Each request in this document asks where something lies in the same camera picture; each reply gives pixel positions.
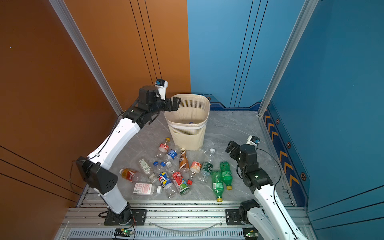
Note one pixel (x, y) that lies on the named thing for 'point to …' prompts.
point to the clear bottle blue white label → (171, 155)
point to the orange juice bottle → (131, 175)
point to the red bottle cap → (189, 182)
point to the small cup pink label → (195, 167)
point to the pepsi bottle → (166, 183)
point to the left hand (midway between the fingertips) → (173, 96)
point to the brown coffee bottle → (184, 164)
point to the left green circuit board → (123, 232)
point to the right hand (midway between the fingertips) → (233, 145)
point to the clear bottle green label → (207, 168)
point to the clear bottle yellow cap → (163, 149)
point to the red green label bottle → (181, 183)
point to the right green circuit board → (250, 233)
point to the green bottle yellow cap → (218, 184)
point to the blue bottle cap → (155, 163)
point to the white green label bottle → (147, 170)
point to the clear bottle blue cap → (169, 170)
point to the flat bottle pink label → (146, 189)
